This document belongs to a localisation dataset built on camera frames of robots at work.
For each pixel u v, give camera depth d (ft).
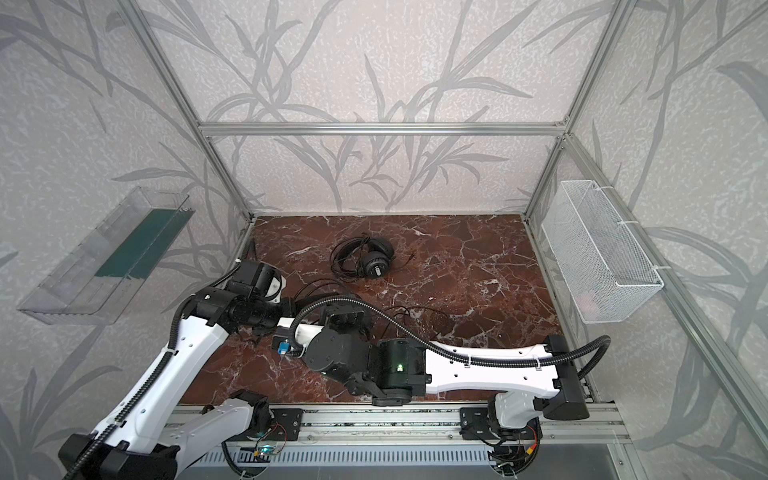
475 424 2.42
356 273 3.17
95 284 2.09
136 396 1.30
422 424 2.47
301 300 2.42
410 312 3.08
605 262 2.04
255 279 1.90
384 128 3.23
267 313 2.00
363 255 3.33
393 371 1.38
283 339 1.52
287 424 2.39
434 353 1.34
